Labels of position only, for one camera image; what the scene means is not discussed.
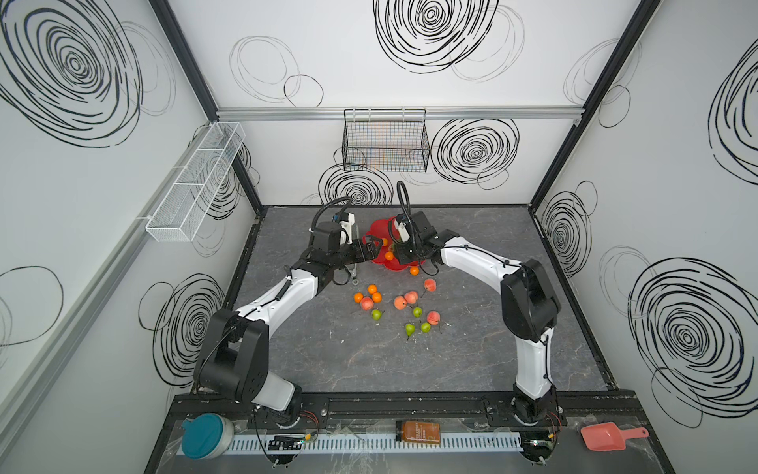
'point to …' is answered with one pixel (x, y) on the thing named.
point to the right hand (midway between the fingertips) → (397, 250)
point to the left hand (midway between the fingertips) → (374, 242)
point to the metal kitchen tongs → (353, 272)
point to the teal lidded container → (208, 435)
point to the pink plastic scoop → (609, 436)
